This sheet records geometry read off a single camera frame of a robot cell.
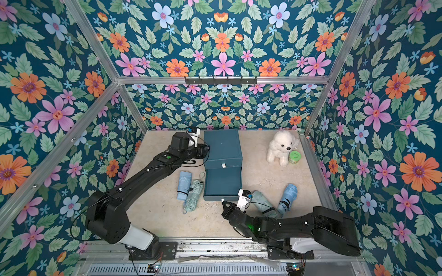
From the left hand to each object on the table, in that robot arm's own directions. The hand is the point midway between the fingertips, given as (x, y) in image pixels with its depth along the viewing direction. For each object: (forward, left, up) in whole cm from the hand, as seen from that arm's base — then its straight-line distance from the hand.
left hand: (209, 147), depth 84 cm
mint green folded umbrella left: (-17, +10, -17) cm, 26 cm away
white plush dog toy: (+4, -40, -4) cm, 40 cm away
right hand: (-25, -4, -11) cm, 28 cm away
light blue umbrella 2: (-21, -39, -18) cm, 48 cm away
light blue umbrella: (-10, +15, -18) cm, 25 cm away
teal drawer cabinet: (-11, -6, -4) cm, 13 cm away
